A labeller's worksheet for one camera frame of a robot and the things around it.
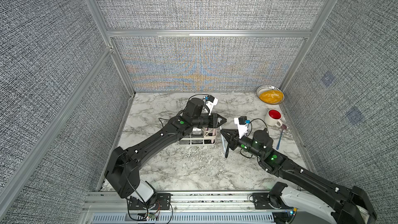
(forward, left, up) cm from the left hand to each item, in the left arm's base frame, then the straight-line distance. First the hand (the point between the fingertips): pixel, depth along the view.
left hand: (229, 120), depth 71 cm
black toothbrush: (-4, -2, -27) cm, 27 cm away
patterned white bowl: (+46, -42, -25) cm, 67 cm away
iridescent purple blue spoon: (+11, -42, -27) cm, 51 cm away
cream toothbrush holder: (+2, +10, -18) cm, 20 cm away
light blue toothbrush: (-7, +3, -7) cm, 10 cm away
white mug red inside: (+14, -33, -20) cm, 41 cm away
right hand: (-3, +3, -2) cm, 5 cm away
